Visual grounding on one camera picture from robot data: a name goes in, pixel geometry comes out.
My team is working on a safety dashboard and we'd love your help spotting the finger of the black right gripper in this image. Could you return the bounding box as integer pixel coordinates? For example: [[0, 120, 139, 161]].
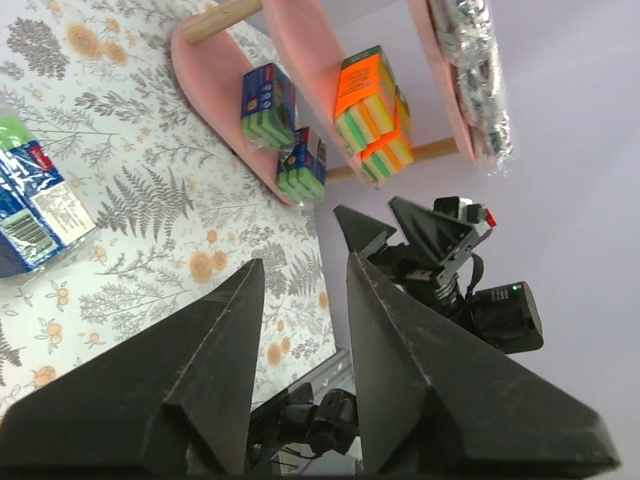
[[389, 196, 478, 271], [333, 205, 397, 258]]

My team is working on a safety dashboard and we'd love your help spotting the pink three-tier shelf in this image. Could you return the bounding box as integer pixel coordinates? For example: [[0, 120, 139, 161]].
[[169, 0, 476, 207]]

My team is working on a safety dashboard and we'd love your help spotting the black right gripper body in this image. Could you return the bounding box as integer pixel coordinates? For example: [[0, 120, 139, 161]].
[[369, 244, 480, 330]]

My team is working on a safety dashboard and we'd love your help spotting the silver scrubber sponge pack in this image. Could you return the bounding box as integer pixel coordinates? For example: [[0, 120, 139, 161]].
[[429, 1, 514, 175]]

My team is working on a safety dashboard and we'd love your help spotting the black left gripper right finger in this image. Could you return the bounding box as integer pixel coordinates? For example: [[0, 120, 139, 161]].
[[346, 255, 620, 479]]

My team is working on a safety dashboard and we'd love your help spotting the green blue sponge pack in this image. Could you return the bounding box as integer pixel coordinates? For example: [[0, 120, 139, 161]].
[[1, 112, 96, 279], [240, 63, 296, 151], [277, 127, 327, 204]]

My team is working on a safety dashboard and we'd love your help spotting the orange boxed sponge pack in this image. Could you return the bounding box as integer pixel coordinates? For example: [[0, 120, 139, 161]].
[[360, 87, 414, 186], [334, 45, 396, 156]]

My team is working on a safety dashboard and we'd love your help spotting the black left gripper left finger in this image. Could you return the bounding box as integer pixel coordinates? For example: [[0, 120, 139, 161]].
[[1, 259, 264, 477]]

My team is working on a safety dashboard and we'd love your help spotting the floral table mat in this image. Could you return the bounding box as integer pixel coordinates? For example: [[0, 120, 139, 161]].
[[1, 1, 336, 408]]

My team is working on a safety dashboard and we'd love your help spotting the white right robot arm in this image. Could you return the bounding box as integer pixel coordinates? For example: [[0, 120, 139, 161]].
[[334, 196, 544, 354]]

